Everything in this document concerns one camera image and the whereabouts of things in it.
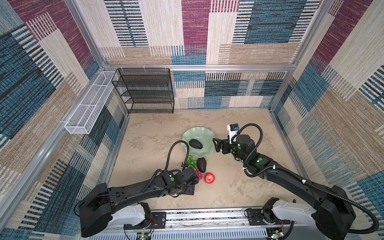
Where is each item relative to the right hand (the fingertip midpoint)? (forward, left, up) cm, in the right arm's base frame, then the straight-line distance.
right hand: (220, 140), depth 80 cm
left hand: (-19, +17, -14) cm, 29 cm away
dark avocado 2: (-7, +10, -15) cm, 19 cm away
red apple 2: (-11, +11, -18) cm, 24 cm away
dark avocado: (+8, +13, -15) cm, 22 cm away
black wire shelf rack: (+46, +48, -2) cm, 67 cm away
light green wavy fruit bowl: (+14, +7, -16) cm, 23 cm away
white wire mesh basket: (+3, +65, +15) cm, 67 cm away
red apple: (-14, +6, -15) cm, 22 cm away
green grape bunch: (-4, +16, -15) cm, 23 cm away
